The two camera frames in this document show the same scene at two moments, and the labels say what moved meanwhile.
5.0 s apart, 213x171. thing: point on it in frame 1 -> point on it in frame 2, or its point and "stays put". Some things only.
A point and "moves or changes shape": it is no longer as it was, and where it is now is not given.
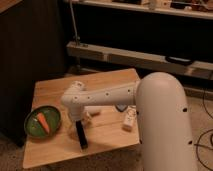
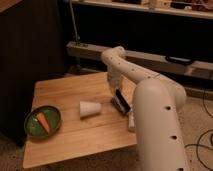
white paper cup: (93, 109) stays put
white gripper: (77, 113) -> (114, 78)
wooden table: (104, 130) stays put
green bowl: (42, 121) stays put
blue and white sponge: (121, 106) stays put
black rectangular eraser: (81, 134) moves or changes shape
